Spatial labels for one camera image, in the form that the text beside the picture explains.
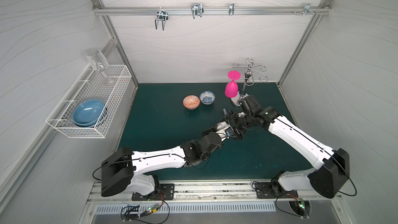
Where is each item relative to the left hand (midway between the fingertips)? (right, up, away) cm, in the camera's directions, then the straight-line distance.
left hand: (218, 128), depth 76 cm
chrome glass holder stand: (+19, +32, +13) cm, 39 cm away
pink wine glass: (+10, +21, +16) cm, 28 cm away
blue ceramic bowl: (-55, +9, -14) cm, 57 cm away
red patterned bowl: (-16, +12, +32) cm, 38 cm away
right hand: (+1, +1, -1) cm, 2 cm away
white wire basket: (-60, +20, -2) cm, 63 cm away
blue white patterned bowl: (-5, +16, +35) cm, 39 cm away
